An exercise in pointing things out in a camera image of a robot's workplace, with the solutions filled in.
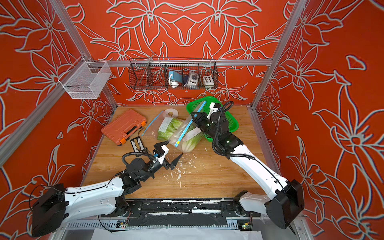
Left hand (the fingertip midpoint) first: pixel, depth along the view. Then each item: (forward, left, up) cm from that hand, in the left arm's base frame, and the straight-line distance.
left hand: (174, 146), depth 70 cm
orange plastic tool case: (+19, +41, -18) cm, 49 cm away
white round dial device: (+41, -6, +8) cm, 43 cm away
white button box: (+45, -16, +6) cm, 49 cm away
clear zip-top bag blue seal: (+4, -2, +5) cm, 6 cm away
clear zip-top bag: (+21, +13, -14) cm, 28 cm away
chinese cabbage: (+10, -8, -6) cm, 14 cm away
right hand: (+12, -5, +12) cm, 17 cm away
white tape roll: (+42, +11, -23) cm, 49 cm away
